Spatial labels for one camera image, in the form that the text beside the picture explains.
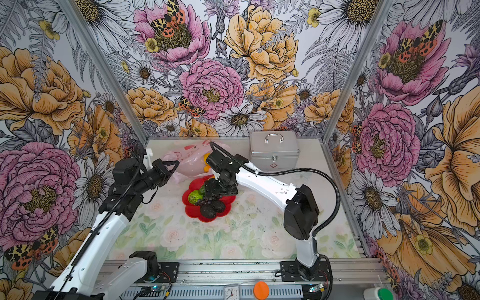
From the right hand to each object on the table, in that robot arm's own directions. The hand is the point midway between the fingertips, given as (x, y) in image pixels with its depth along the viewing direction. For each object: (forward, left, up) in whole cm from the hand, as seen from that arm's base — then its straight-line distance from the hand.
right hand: (218, 200), depth 78 cm
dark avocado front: (0, +6, -10) cm, 12 cm away
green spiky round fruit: (+7, +13, -9) cm, 17 cm away
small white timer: (-30, -6, -14) cm, 33 cm away
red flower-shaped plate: (+1, +12, -13) cm, 18 cm away
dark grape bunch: (+5, +8, -10) cm, 14 cm away
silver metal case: (+26, -26, 0) cm, 37 cm away
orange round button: (-30, -16, -6) cm, 35 cm away
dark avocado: (+2, +1, -10) cm, 11 cm away
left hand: (+8, +13, +12) cm, 20 cm away
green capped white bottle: (-32, -54, -8) cm, 64 cm away
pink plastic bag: (+16, +11, +8) cm, 21 cm away
